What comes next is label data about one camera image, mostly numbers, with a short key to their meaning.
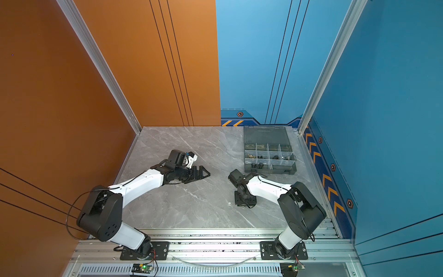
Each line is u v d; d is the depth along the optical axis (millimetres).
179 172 736
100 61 855
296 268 694
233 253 753
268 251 725
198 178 769
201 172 776
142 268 708
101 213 442
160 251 736
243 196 740
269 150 1028
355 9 699
